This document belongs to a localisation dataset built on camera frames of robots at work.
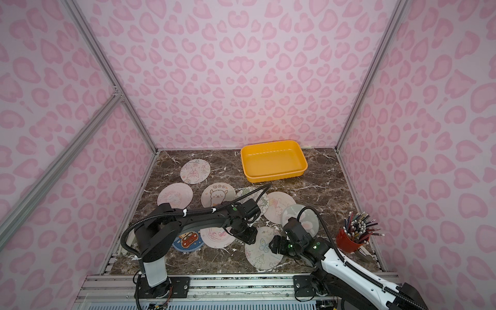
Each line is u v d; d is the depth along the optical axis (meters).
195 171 1.10
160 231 0.51
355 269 0.49
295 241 0.64
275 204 0.96
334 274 0.54
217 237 0.86
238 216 0.65
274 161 1.16
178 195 1.00
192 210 0.51
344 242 0.72
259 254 0.82
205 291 0.73
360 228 0.70
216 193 1.01
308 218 0.91
